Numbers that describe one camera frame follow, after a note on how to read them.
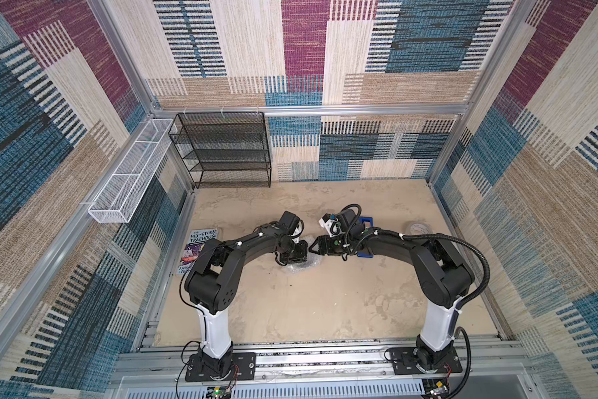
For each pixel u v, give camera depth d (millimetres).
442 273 506
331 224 871
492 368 734
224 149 1091
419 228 1019
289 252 813
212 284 503
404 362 732
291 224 787
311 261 903
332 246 833
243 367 734
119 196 715
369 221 986
